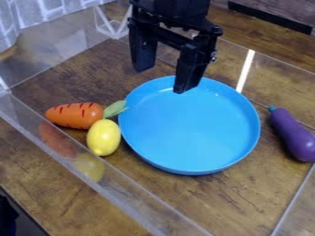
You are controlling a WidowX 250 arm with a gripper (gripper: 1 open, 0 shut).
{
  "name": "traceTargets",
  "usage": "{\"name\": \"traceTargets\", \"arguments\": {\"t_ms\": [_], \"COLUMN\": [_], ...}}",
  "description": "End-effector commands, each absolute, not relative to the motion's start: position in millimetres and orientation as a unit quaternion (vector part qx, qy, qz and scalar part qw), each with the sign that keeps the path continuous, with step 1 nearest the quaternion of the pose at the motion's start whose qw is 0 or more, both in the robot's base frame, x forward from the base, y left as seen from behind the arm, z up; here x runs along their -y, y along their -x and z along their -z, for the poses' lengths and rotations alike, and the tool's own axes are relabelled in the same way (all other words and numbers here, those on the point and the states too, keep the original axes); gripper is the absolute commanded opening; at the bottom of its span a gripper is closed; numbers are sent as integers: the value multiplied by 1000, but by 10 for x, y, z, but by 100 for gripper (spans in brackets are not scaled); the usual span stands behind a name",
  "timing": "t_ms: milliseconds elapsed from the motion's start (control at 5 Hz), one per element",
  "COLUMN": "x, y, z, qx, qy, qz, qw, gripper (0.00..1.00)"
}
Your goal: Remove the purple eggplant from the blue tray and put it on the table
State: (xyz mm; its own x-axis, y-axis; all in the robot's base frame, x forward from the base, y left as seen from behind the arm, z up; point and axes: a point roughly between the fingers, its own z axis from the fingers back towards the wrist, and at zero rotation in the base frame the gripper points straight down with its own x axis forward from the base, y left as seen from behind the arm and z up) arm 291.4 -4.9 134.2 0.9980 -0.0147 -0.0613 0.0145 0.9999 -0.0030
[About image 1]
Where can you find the clear acrylic enclosure wall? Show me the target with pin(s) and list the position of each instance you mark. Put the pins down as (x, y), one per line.
(80, 195)

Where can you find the yellow toy lemon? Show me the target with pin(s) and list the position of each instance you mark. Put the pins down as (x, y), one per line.
(103, 137)

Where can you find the purple toy eggplant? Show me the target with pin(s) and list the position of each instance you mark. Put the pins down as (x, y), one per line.
(298, 138)

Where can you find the blue round tray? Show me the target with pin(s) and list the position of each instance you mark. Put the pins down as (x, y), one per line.
(192, 133)

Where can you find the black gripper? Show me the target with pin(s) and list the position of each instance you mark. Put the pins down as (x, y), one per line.
(176, 23)

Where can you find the orange toy carrot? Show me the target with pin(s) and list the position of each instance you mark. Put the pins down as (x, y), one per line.
(81, 115)

